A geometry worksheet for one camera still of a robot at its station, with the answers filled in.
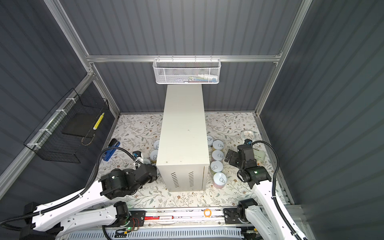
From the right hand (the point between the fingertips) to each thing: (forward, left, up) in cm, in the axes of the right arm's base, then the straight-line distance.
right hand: (237, 156), depth 79 cm
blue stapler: (+7, +79, -10) cm, 80 cm away
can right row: (+13, +8, -8) cm, 17 cm away
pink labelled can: (-9, +9, -9) cm, 16 cm away
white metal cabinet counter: (-12, +27, +20) cm, 35 cm away
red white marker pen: (-27, +41, -13) cm, 51 cm away
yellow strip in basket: (+15, +74, +14) cm, 77 cm away
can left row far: (+13, +48, -8) cm, 50 cm away
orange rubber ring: (-26, +17, -15) cm, 34 cm away
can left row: (+5, +49, -9) cm, 50 cm away
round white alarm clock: (+25, -14, -14) cm, 32 cm away
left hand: (-9, +44, +2) cm, 45 cm away
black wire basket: (+2, +86, +17) cm, 88 cm away
